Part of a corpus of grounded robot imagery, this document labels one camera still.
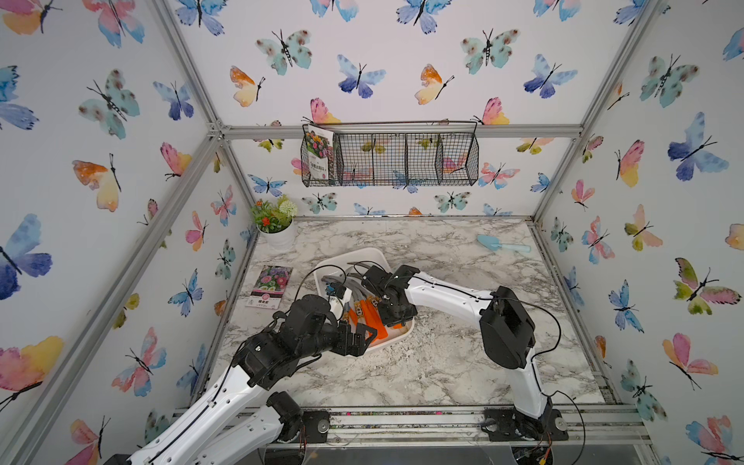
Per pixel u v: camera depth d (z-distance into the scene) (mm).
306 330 512
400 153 986
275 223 994
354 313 925
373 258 1014
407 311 759
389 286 645
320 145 884
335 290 622
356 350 601
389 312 775
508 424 732
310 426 736
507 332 500
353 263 986
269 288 1007
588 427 749
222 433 538
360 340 624
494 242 1138
